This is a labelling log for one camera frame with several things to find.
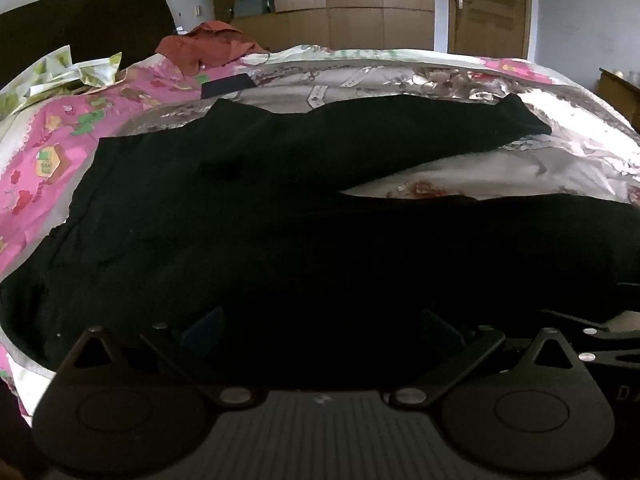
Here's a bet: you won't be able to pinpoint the white floral bedspread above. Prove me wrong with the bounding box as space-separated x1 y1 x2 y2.
115 45 640 335

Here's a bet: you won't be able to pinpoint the orange-red garment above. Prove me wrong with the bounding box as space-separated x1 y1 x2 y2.
155 20 269 74

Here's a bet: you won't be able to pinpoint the grey box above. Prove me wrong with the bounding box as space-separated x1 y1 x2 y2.
232 0 277 17

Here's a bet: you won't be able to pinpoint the wooden door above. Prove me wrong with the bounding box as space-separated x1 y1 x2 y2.
447 0 532 60

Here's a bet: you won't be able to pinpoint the wooden wardrobe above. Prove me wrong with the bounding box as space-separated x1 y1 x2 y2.
207 0 439 54

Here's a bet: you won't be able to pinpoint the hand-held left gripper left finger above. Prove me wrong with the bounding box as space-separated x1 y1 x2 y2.
55 304 257 409

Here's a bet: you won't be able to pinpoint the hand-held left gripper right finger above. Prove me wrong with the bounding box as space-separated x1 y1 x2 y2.
389 307 589 409

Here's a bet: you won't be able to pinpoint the dark rectangular flat object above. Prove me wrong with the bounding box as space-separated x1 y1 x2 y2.
200 73 257 101

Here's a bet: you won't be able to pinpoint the dark headboard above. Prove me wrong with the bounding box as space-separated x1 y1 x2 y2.
0 0 176 92

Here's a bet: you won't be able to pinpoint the pink printed quilt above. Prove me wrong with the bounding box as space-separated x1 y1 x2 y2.
0 51 566 416

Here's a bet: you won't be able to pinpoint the black pants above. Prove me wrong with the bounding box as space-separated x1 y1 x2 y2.
0 92 640 376

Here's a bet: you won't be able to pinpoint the wooden nightstand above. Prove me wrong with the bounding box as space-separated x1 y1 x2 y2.
597 67 640 134

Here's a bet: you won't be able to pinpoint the green and white patterned cloth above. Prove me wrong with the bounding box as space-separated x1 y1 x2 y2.
0 45 124 117

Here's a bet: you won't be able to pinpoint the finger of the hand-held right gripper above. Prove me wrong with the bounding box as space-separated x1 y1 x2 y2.
537 308 640 376

